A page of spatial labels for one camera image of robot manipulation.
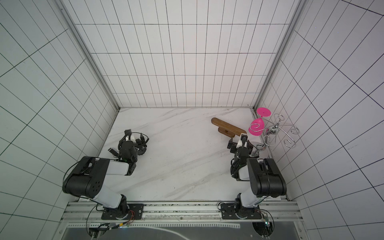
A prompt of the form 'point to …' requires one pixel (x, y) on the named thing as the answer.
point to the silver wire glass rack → (273, 129)
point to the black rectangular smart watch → (113, 152)
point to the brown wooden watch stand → (227, 129)
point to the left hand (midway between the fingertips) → (134, 136)
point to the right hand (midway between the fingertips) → (242, 137)
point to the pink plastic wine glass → (257, 126)
